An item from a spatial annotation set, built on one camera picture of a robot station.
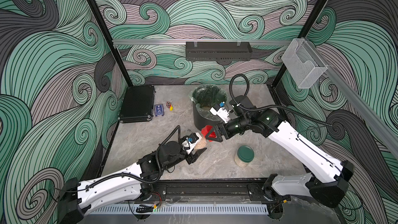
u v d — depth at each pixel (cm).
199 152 63
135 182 49
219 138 55
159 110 104
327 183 39
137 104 102
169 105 107
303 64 77
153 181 50
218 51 97
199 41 93
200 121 93
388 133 50
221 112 60
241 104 50
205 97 92
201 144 67
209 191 75
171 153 52
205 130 62
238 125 54
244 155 75
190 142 58
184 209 70
